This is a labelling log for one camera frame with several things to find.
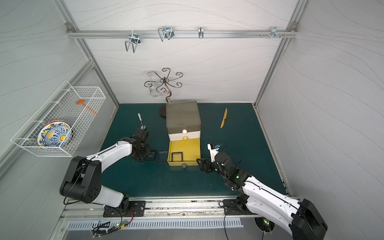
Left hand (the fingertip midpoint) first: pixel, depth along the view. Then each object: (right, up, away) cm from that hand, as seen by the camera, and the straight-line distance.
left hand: (147, 155), depth 90 cm
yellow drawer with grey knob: (+27, +2, +1) cm, 27 cm away
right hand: (+34, +1, -10) cm, 35 cm away
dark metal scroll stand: (+11, +46, +1) cm, 47 cm away
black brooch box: (+18, -1, +1) cm, 18 cm away
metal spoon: (-8, +16, +14) cm, 23 cm away
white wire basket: (-32, +29, -13) cm, 45 cm away
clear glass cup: (+1, +42, +11) cm, 43 cm away
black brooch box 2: (+4, 0, -2) cm, 5 cm away
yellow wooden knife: (+53, +24, +24) cm, 63 cm away
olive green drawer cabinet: (+22, +22, -5) cm, 31 cm away
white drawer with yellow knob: (+19, +12, -1) cm, 22 cm away
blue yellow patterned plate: (-29, +16, -28) cm, 44 cm away
